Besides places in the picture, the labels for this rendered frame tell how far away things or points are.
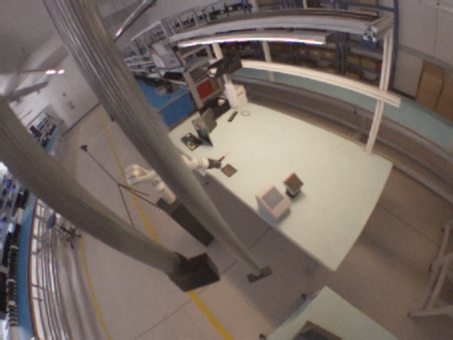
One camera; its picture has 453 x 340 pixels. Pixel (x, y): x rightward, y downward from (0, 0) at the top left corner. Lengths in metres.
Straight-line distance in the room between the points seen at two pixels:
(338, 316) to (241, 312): 1.28
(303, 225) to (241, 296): 1.20
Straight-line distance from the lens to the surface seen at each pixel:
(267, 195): 1.07
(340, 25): 0.77
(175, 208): 1.63
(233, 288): 2.12
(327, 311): 0.98
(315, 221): 1.15
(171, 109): 3.23
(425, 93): 3.83
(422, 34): 4.61
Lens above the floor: 2.04
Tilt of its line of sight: 46 degrees down
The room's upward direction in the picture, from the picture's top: 24 degrees counter-clockwise
